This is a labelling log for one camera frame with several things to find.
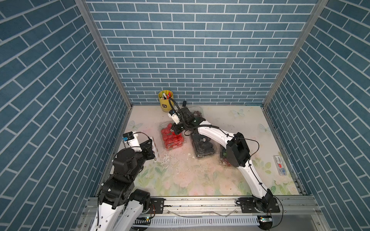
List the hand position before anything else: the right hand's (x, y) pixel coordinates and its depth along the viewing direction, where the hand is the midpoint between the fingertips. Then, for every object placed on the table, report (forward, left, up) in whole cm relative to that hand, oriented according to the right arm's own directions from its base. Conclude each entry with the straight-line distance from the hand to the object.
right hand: (172, 127), depth 93 cm
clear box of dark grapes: (+19, -15, -4) cm, 24 cm away
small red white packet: (-17, -69, -11) cm, 71 cm away
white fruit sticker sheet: (-31, 0, +18) cm, 36 cm away
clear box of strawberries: (-6, +1, -6) cm, 9 cm away
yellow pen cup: (+29, +11, +1) cm, 31 cm away
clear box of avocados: (-8, -21, -6) cm, 23 cm away
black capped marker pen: (+29, -4, -6) cm, 30 cm away
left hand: (-20, +2, +17) cm, 27 cm away
